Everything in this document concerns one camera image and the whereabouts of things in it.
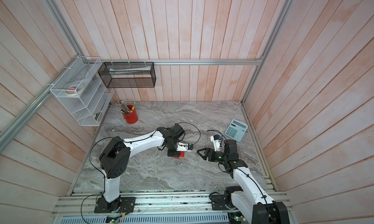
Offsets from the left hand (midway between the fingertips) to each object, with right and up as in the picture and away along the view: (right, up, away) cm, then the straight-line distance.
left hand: (176, 152), depth 89 cm
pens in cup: (-37, +28, +10) cm, 47 cm away
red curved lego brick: (+3, -1, -2) cm, 4 cm away
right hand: (+15, +2, -6) cm, 17 cm away
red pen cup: (-33, +22, +13) cm, 41 cm away
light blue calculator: (+42, +13, +12) cm, 46 cm away
